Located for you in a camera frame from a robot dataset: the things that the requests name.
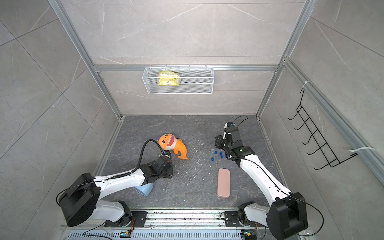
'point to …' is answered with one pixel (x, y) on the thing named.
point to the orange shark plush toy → (169, 142)
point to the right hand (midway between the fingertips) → (218, 138)
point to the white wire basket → (192, 80)
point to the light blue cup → (145, 189)
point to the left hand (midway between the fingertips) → (173, 166)
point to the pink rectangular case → (223, 183)
